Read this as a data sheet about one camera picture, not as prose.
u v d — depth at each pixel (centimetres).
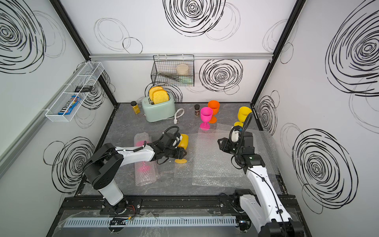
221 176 82
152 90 97
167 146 72
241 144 60
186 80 96
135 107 108
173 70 89
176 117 108
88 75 89
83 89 75
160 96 97
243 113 95
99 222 77
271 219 39
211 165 86
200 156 89
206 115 94
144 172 78
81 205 77
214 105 101
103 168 46
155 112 102
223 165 85
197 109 106
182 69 91
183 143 88
